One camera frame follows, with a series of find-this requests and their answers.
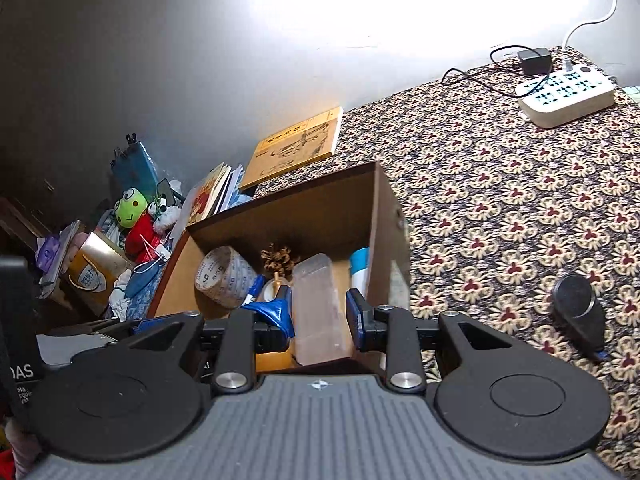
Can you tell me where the clear plastic case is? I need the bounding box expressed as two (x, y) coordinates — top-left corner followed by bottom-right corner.
(292, 252), (352, 366)

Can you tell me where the white bottle blue cap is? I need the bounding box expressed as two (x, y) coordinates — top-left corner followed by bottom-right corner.
(349, 247), (369, 297)

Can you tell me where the brown gourd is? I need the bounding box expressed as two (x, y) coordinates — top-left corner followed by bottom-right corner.
(273, 272), (281, 293)

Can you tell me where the gold box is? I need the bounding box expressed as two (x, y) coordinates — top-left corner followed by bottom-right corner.
(63, 232), (134, 318)

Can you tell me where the blue white marker pen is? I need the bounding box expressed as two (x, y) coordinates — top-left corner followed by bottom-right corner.
(242, 274), (266, 306)

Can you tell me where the small clear tape roll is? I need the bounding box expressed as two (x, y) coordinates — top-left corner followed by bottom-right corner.
(258, 278), (290, 302)

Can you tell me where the large printed tape roll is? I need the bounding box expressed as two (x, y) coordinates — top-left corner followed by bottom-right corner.
(194, 246), (257, 310)

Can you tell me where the pine cone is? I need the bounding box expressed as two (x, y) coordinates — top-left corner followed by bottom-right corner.
(260, 243), (300, 280)

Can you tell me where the brown cardboard shoe box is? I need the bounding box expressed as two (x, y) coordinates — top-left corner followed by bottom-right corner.
(146, 160), (412, 373)

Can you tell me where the green frog plush toy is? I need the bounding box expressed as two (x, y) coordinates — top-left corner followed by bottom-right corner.
(115, 188), (162, 264)

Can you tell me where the stack of books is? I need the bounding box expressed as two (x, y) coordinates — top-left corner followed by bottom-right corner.
(168, 162), (253, 244)

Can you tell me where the blue bag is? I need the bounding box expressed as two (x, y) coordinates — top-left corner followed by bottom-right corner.
(111, 132), (160, 200)

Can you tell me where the floral patterned tablecloth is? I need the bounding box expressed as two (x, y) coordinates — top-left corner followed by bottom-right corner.
(258, 71), (639, 479)

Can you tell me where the yellow book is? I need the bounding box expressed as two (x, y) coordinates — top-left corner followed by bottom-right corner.
(239, 106), (344, 191)

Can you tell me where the white power strip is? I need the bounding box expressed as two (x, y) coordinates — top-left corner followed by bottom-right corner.
(515, 64), (616, 129)

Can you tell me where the black power adapter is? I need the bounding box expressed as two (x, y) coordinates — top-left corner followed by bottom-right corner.
(516, 48), (553, 77)

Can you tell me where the light mattress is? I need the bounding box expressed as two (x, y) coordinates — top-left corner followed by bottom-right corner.
(623, 86), (640, 103)

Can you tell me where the white power cord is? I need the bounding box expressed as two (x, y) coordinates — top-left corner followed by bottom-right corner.
(562, 0), (618, 72)

